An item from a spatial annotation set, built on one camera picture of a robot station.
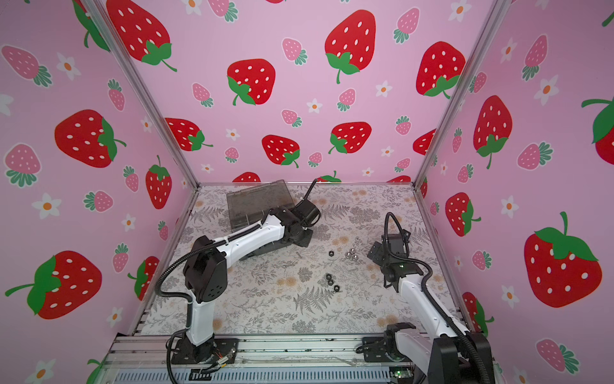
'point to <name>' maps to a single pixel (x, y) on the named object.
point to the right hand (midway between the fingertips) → (382, 252)
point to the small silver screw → (299, 254)
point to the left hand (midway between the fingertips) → (305, 238)
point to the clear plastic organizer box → (248, 207)
